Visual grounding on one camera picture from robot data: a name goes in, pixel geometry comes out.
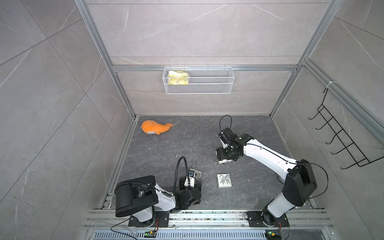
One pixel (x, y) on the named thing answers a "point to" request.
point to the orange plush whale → (152, 127)
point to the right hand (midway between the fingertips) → (223, 156)
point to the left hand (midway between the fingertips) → (196, 177)
